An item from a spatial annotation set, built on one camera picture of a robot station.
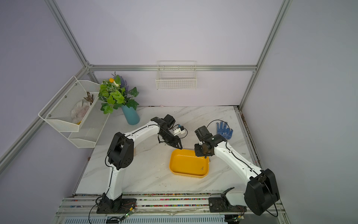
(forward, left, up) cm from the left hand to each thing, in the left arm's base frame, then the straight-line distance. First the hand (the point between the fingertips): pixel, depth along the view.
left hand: (179, 147), depth 88 cm
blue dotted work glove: (+16, -35, -6) cm, 39 cm away
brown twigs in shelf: (+19, +54, +25) cm, 63 cm away
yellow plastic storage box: (-6, -3, -10) cm, 12 cm away
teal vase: (+27, +38, +1) cm, 46 cm away
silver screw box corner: (-11, -14, -7) cm, 20 cm away
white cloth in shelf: (+11, +57, +23) cm, 62 cm away
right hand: (-6, -13, +3) cm, 14 cm away
